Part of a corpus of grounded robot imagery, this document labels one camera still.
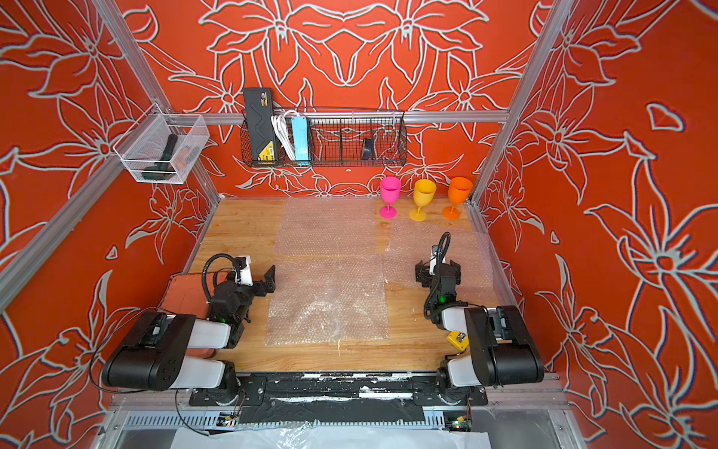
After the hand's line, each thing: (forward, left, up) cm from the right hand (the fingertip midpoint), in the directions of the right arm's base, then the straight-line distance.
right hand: (432, 259), depth 91 cm
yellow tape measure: (-24, -5, -7) cm, 25 cm away
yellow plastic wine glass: (+24, +1, +8) cm, 25 cm away
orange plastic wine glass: (+27, -13, +6) cm, 31 cm away
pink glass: (-12, +35, -6) cm, 38 cm away
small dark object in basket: (+29, +22, +24) cm, 43 cm away
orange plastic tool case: (-13, +80, -1) cm, 81 cm away
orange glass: (+20, +45, -6) cm, 49 cm away
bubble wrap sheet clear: (+13, +5, -7) cm, 15 cm away
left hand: (-4, +57, +2) cm, 57 cm away
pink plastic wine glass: (+27, +13, +7) cm, 31 cm away
